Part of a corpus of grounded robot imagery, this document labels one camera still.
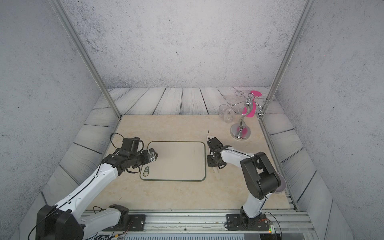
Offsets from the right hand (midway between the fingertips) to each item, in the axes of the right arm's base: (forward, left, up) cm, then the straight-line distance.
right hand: (213, 162), depth 94 cm
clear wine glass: (+26, -11, +15) cm, 32 cm away
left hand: (-4, +33, +14) cm, 36 cm away
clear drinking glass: (+44, -9, +5) cm, 45 cm away
